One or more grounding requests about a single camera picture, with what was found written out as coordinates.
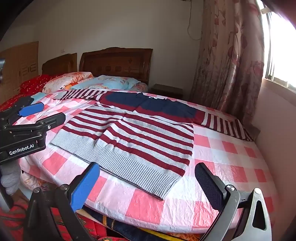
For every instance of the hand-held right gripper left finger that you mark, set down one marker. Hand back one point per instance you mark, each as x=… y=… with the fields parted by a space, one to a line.
x=84 y=185

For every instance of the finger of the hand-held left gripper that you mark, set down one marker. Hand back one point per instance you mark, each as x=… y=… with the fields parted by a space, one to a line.
x=52 y=120
x=31 y=109

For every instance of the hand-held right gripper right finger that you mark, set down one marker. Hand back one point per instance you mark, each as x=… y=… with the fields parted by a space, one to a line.
x=208 y=185

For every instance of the maroon grey striped sweater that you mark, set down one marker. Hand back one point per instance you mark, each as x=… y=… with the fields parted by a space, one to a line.
x=138 y=139

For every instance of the light blue cloth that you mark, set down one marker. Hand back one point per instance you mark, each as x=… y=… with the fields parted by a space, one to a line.
x=38 y=96

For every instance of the red blanket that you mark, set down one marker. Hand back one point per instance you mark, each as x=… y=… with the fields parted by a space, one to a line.
x=32 y=84

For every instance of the pink checked tablecloth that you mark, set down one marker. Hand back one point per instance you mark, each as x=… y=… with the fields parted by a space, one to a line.
x=231 y=162

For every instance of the orange floral pillow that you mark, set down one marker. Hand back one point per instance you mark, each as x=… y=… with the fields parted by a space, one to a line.
x=60 y=81

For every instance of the small wooden headboard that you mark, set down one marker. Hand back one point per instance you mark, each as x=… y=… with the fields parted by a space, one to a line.
x=60 y=64

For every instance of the light blue floral pillow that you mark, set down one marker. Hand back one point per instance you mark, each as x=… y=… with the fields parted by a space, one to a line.
x=108 y=82

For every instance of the large carved wooden headboard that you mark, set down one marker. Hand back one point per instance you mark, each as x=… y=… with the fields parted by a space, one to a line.
x=115 y=62

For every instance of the dark wooden nightstand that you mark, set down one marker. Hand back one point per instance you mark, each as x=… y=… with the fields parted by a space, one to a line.
x=166 y=90

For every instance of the pink floral curtain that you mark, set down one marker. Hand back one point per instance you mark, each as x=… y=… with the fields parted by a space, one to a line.
x=226 y=58

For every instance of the window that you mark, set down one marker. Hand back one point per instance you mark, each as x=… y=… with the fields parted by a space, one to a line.
x=279 y=58

